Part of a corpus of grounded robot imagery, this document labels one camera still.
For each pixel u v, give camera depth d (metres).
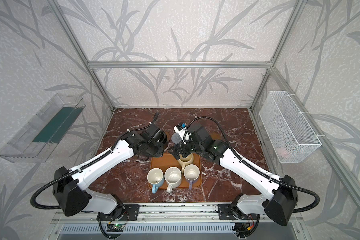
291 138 0.60
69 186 0.39
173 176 0.84
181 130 0.63
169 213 0.75
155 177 0.83
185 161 0.82
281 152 0.73
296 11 0.72
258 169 0.44
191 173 0.86
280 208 0.38
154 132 0.61
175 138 1.02
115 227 0.71
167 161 0.93
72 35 0.80
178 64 0.98
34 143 0.63
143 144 0.55
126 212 0.72
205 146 0.55
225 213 0.73
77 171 0.42
